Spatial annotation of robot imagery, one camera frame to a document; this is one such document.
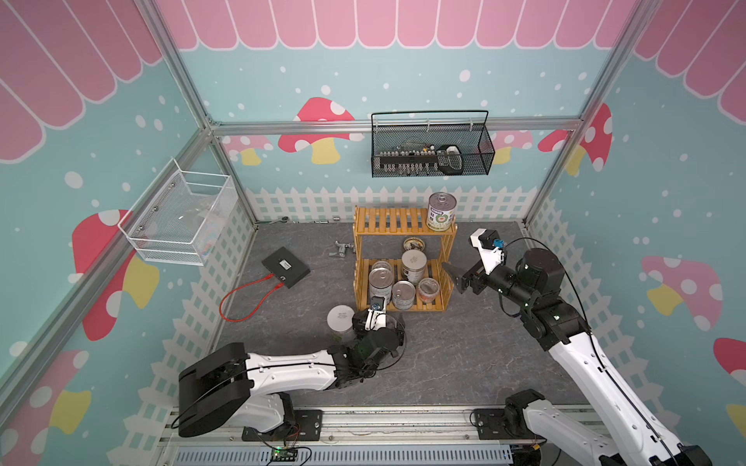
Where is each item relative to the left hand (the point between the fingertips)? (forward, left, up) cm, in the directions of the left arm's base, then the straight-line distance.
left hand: (387, 316), depth 82 cm
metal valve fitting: (+32, +17, -9) cm, 37 cm away
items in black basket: (+42, -18, +23) cm, 51 cm away
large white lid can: (0, +13, -2) cm, 14 cm away
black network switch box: (+22, +35, -9) cm, 43 cm away
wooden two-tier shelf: (+22, +5, +16) cm, 28 cm away
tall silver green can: (+10, +2, +2) cm, 10 cm away
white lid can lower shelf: (+18, -9, 0) cm, 20 cm away
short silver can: (+9, -5, -3) cm, 11 cm away
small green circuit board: (-32, +26, -14) cm, 43 cm away
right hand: (+7, -17, +22) cm, 28 cm away
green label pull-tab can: (+19, -13, +23) cm, 33 cm away
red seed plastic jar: (+12, -13, -4) cm, 18 cm away
